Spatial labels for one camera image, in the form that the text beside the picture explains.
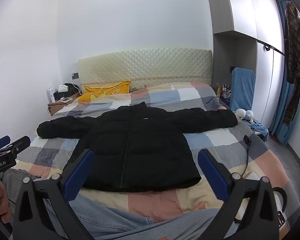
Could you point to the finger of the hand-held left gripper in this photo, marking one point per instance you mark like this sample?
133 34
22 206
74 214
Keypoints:
20 145
0 142

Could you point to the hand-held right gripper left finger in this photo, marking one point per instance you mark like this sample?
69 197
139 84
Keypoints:
80 173

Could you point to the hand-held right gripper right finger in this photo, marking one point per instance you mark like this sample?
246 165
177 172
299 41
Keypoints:
212 173

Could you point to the black puffer jacket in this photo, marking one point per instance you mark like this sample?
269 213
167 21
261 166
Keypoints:
140 142

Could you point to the checkered bed blanket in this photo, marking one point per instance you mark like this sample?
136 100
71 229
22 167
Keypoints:
215 136

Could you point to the wooden nightstand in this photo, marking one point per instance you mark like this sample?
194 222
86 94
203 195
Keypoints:
57 108

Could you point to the white bottle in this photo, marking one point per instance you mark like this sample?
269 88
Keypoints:
51 95

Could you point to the white tablet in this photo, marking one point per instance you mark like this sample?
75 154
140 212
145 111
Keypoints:
65 100

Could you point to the crumpled blue cloth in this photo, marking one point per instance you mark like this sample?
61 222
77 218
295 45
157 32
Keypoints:
258 128

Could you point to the white plush toy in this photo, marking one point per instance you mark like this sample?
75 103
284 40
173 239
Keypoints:
242 115

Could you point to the tissue box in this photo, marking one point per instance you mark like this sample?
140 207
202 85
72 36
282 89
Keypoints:
63 89

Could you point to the black bag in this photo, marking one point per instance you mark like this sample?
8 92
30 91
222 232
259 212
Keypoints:
70 91

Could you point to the black electronic device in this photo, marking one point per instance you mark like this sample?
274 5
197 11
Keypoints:
280 217

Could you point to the yellow pillow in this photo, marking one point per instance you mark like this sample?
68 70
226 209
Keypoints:
100 92

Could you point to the blue curtain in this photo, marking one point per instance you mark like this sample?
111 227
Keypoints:
277 120

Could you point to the row of cosmetic bottles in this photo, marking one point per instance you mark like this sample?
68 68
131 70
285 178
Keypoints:
223 90

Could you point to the blue quilted chair cover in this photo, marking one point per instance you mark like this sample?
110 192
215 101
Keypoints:
243 90

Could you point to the cream quilted headboard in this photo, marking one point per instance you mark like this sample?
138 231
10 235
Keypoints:
145 67

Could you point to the brown patterned hanging garment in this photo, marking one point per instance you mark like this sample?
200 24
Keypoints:
293 42

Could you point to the white built-in wardrobe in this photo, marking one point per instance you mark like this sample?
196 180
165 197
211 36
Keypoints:
242 5

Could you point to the wall socket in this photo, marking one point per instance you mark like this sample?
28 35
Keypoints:
75 75

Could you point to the black hanging rail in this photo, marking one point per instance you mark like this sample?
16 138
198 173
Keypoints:
271 47

